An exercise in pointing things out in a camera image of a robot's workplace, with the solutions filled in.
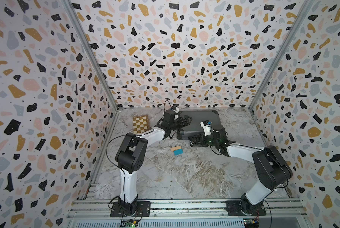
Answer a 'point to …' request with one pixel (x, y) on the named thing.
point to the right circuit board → (251, 223)
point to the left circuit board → (129, 223)
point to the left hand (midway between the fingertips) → (190, 120)
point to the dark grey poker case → (193, 127)
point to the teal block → (178, 152)
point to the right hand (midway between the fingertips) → (195, 136)
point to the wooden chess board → (141, 123)
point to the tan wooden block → (175, 148)
